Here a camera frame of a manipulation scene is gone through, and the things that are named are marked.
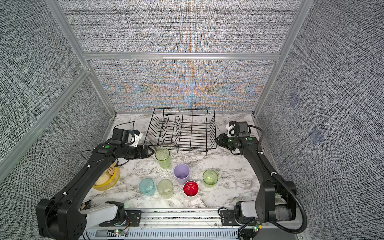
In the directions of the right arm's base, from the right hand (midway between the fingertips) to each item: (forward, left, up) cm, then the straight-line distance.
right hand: (218, 137), depth 84 cm
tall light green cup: (-7, +32, -8) cm, 33 cm away
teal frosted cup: (-22, +40, -17) cm, 49 cm away
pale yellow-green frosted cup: (-23, +29, -16) cm, 41 cm away
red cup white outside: (-24, +15, -16) cm, 33 cm away
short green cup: (-17, +4, -16) cm, 24 cm away
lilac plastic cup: (-17, +20, -8) cm, 28 cm away
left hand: (-8, +37, -1) cm, 38 cm away
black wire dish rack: (+18, +23, -15) cm, 33 cm away
